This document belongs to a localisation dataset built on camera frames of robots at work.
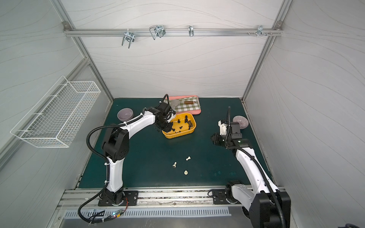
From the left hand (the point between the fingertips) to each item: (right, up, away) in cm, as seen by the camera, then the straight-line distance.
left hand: (169, 129), depth 94 cm
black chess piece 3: (+6, +5, +10) cm, 12 cm away
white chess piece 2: (+13, -18, -7) cm, 23 cm away
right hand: (+27, -3, -12) cm, 30 cm away
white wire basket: (-53, +8, -26) cm, 59 cm away
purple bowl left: (-36, +9, +12) cm, 39 cm away
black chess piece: (+2, -1, +6) cm, 7 cm away
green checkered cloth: (+10, +16, +20) cm, 28 cm away
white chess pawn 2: (+11, -24, -13) cm, 29 cm away
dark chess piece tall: (+15, +2, +10) cm, 18 cm away
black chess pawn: (+7, 0, +7) cm, 10 cm away
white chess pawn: (+5, -2, +4) cm, 7 cm away
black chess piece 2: (+13, +1, +8) cm, 16 cm away
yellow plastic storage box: (+10, +2, +10) cm, 14 cm away
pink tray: (+17, +11, +16) cm, 26 cm away
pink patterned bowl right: (+54, +4, +9) cm, 55 cm away
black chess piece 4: (+11, +6, +12) cm, 17 cm away
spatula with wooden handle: (+2, +19, +20) cm, 28 cm away
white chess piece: (+4, -21, -10) cm, 24 cm away
